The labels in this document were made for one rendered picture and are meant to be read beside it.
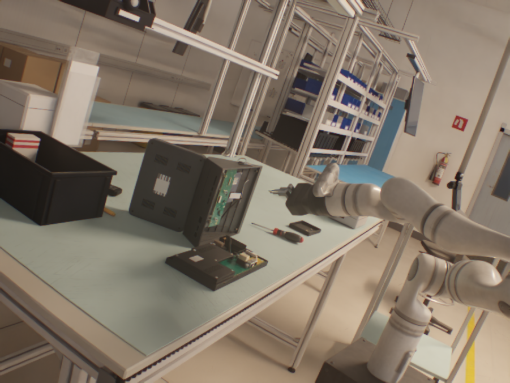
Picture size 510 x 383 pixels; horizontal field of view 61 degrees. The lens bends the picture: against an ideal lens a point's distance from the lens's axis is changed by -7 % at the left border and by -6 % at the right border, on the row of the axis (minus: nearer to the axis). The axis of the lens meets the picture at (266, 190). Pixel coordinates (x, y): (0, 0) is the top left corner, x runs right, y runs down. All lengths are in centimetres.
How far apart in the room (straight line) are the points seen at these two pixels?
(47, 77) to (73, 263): 379
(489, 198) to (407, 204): 678
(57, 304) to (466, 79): 726
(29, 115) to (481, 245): 109
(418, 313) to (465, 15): 700
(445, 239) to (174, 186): 66
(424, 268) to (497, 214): 659
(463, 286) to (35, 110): 109
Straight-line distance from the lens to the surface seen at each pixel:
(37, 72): 454
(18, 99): 132
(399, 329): 117
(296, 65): 453
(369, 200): 95
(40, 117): 133
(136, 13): 127
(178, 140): 333
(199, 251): 106
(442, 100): 763
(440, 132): 758
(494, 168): 764
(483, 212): 767
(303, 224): 169
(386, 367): 121
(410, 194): 89
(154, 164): 118
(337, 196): 99
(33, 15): 565
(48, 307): 78
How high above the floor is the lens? 141
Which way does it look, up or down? 12 degrees down
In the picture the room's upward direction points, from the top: 20 degrees clockwise
